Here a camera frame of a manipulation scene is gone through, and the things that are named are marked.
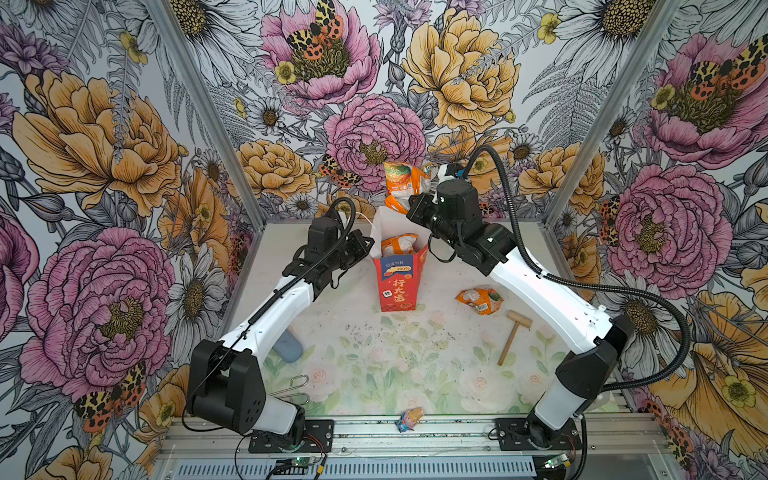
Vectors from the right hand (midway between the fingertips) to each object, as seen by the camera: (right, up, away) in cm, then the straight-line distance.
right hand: (408, 207), depth 71 cm
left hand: (-8, -9, +10) cm, 16 cm away
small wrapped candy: (0, -52, +3) cm, 52 cm away
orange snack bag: (+23, -25, +20) cm, 40 cm away
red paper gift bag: (-2, -17, +12) cm, 21 cm away
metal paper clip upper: (-31, -47, +11) cm, 58 cm away
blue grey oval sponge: (-33, -38, +15) cm, 53 cm away
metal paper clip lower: (-28, -49, +10) cm, 57 cm away
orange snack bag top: (-2, -9, +22) cm, 24 cm away
